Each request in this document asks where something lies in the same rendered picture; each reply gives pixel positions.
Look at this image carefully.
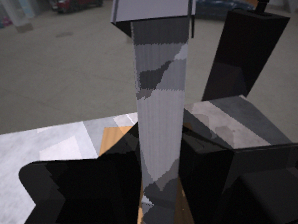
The light wooden board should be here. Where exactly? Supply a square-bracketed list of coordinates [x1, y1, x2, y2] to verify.
[99, 122, 195, 224]

